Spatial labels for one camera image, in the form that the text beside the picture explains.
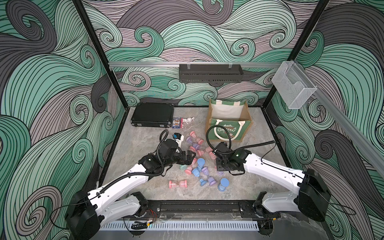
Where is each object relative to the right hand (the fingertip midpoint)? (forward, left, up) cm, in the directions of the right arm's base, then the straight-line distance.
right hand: (218, 166), depth 81 cm
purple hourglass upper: (+20, +16, -5) cm, 26 cm away
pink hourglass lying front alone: (-8, +20, -4) cm, 22 cm away
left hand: (+4, +16, +11) cm, 20 cm away
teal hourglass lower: (+1, +20, -4) cm, 20 cm away
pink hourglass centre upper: (+10, +10, -3) cm, 14 cm away
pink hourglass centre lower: (-1, +17, -3) cm, 17 cm away
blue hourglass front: (-10, -1, +3) cm, 11 cm away
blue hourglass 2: (-2, +13, -4) cm, 13 cm away
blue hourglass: (+2, +10, +1) cm, 10 cm away
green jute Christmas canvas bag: (+34, -15, +4) cm, 37 cm away
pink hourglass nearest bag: (+24, +13, -4) cm, 28 cm away
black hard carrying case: (+42, +44, -2) cm, 61 cm away
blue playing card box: (+34, +26, -4) cm, 43 cm away
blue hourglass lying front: (-7, +9, -4) cm, 12 cm away
